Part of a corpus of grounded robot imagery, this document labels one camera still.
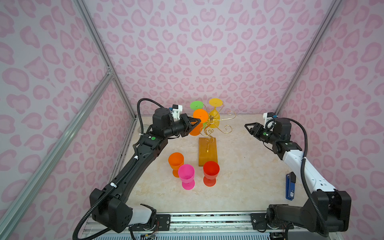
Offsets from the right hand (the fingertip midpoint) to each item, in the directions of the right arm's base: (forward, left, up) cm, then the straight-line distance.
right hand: (249, 125), depth 79 cm
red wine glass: (-19, +20, -14) cm, 31 cm away
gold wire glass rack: (-1, +21, -20) cm, 29 cm away
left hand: (-7, +25, +12) cm, 28 cm away
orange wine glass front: (-15, +39, -11) cm, 43 cm away
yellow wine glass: (0, +19, +6) cm, 20 cm away
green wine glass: (+9, +27, +7) cm, 29 cm away
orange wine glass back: (-2, +25, +10) cm, 26 cm away
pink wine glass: (-19, +33, -19) cm, 43 cm away
